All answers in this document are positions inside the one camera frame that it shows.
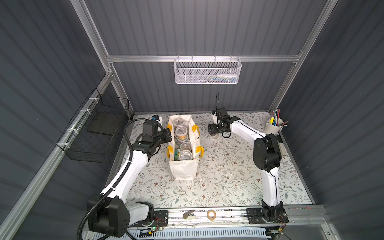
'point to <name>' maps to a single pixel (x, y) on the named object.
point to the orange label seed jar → (181, 132)
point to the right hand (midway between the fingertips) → (214, 128)
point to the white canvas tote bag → (184, 169)
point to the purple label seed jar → (178, 121)
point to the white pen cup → (273, 126)
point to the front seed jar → (185, 155)
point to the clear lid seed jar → (185, 145)
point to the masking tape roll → (214, 214)
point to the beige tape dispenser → (187, 216)
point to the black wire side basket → (91, 135)
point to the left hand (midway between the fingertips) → (172, 133)
